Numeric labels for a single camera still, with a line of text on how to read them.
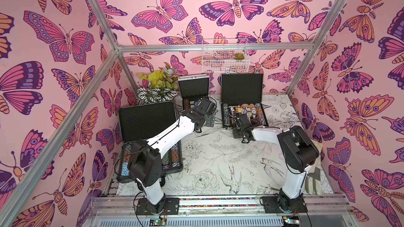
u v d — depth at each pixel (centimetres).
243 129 78
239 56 92
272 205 73
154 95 90
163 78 103
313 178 81
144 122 92
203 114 65
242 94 112
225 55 95
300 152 51
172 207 73
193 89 107
